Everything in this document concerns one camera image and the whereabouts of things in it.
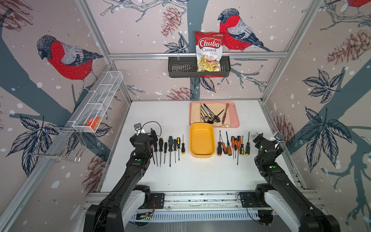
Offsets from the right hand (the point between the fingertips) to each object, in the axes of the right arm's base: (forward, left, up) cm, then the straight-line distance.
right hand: (268, 136), depth 82 cm
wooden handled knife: (+38, +16, -14) cm, 43 cm away
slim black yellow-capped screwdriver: (-3, +50, -14) cm, 52 cm away
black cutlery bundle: (+25, +32, -14) cm, 43 cm away
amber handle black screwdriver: (-2, +20, -14) cm, 24 cm away
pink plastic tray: (+29, +11, -14) cm, 34 cm away
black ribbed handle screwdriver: (-4, +62, -14) cm, 64 cm away
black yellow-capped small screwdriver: (-4, +13, -13) cm, 18 cm away
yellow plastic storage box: (+5, +38, -15) cm, 41 cm away
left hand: (+1, +71, +4) cm, 71 cm away
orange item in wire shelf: (-8, +89, +21) cm, 92 cm away
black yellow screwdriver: (0, +56, -13) cm, 57 cm away
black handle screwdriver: (-5, +68, -14) cm, 70 cm away
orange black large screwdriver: (+3, +13, -13) cm, 19 cm away
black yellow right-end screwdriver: (-3, +9, -12) cm, 15 cm away
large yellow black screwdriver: (+1, +54, -12) cm, 55 cm away
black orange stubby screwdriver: (-1, +26, -13) cm, 30 cm away
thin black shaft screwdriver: (+4, +17, -13) cm, 22 cm away
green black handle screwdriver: (-3, +58, -13) cm, 60 cm away
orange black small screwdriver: (-1, +23, -13) cm, 27 cm away
